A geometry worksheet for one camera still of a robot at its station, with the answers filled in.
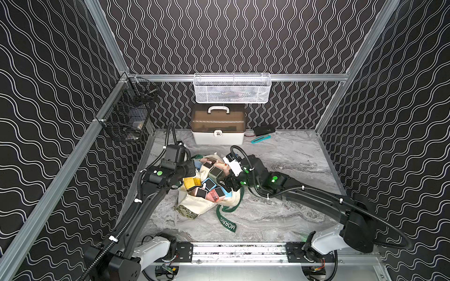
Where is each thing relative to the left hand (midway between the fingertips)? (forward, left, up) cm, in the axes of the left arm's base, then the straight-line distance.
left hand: (190, 163), depth 76 cm
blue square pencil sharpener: (-4, -8, -11) cm, 14 cm away
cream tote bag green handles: (-14, -1, -11) cm, 18 cm away
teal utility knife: (+38, -36, -22) cm, 57 cm away
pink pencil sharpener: (-10, -10, -10) cm, 17 cm away
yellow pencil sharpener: (-6, -1, -6) cm, 8 cm away
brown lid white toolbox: (+39, -8, -13) cm, 42 cm away
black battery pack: (+44, -38, -21) cm, 62 cm away
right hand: (-3, -15, -3) cm, 15 cm away
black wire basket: (+27, +40, +1) cm, 48 cm away
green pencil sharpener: (0, -10, -7) cm, 13 cm away
